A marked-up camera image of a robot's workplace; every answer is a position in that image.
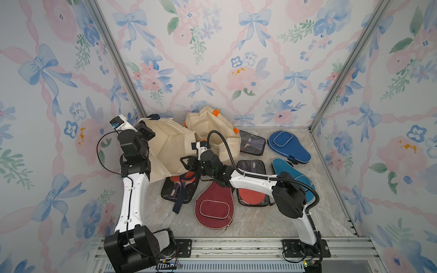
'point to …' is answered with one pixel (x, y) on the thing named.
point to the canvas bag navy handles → (182, 191)
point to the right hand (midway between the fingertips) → (179, 159)
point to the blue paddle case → (288, 144)
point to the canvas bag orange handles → (202, 122)
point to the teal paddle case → (279, 165)
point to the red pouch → (214, 207)
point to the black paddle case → (251, 144)
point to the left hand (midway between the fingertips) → (145, 119)
